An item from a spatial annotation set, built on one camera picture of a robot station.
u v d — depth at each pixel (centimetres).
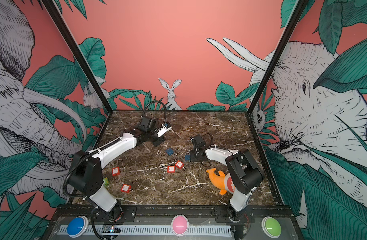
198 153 69
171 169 88
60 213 75
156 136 79
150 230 70
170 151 96
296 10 70
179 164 90
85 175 45
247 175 47
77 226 69
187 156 94
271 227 69
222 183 80
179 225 70
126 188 80
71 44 81
